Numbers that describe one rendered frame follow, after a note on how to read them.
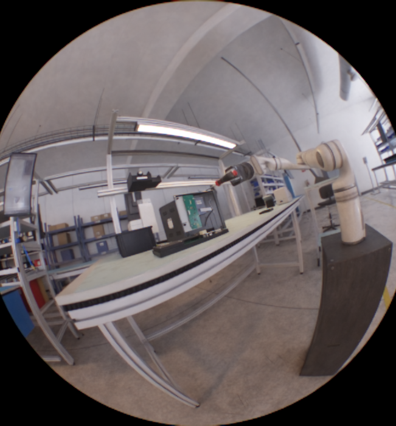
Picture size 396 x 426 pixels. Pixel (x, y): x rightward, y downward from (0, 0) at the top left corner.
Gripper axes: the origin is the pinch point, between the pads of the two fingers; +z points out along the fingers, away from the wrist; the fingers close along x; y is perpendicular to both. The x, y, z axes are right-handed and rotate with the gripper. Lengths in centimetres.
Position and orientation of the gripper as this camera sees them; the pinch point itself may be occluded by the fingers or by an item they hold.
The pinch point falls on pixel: (227, 177)
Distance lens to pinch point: 44.6
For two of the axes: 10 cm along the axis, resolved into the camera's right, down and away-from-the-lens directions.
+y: -5.2, 2.2, 8.2
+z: -7.2, 4.1, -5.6
